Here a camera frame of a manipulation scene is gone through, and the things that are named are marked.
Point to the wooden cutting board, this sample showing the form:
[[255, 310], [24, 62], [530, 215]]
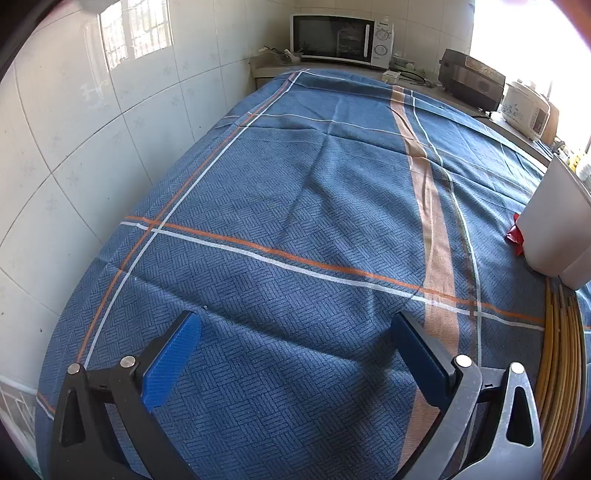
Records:
[[551, 124]]

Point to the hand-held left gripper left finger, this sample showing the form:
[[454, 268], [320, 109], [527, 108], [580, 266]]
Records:
[[171, 360]]

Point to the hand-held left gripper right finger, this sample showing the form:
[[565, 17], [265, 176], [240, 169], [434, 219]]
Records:
[[415, 360]]

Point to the white microwave oven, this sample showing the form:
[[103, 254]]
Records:
[[332, 39]]

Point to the blue plaid tablecloth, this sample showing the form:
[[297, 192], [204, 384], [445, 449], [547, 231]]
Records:
[[295, 194]]

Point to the white rice cooker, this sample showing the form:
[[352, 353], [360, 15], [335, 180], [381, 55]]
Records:
[[524, 108]]

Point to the pile of wooden chopsticks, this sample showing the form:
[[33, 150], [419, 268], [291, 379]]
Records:
[[558, 369]]

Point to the white power strip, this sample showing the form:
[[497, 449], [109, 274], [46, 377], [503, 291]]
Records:
[[391, 76]]

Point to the white utensil holder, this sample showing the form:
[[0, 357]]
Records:
[[558, 221]]

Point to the black countertop appliance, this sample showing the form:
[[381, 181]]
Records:
[[471, 81]]

